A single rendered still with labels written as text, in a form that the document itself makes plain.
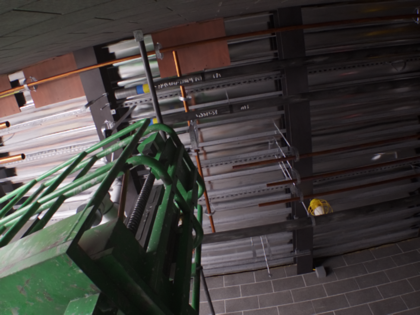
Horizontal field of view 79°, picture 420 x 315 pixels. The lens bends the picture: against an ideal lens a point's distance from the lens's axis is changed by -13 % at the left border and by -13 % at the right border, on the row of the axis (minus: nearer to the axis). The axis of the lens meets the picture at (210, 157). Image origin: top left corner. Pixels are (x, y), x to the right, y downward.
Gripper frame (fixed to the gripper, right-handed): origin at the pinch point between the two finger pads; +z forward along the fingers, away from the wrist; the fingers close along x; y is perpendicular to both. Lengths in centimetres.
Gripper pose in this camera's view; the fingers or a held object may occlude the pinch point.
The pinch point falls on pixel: (196, 152)
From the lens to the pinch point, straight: 266.0
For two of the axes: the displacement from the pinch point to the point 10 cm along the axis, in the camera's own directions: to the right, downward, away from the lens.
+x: -2.5, 4.4, -8.6
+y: 1.8, 9.0, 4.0
